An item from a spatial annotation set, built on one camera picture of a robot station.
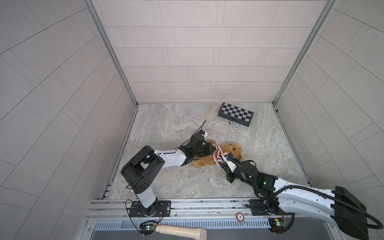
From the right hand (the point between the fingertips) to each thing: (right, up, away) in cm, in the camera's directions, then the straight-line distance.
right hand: (219, 168), depth 78 cm
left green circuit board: (-33, -21, -13) cm, 42 cm away
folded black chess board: (+15, +29, +28) cm, 43 cm away
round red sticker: (+8, -20, -8) cm, 23 cm away
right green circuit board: (+25, -23, -10) cm, 35 cm away
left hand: (+1, +9, +7) cm, 11 cm away
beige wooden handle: (-11, -22, -16) cm, 29 cm away
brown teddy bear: (-6, +3, +1) cm, 7 cm away
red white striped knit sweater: (-1, +7, +2) cm, 7 cm away
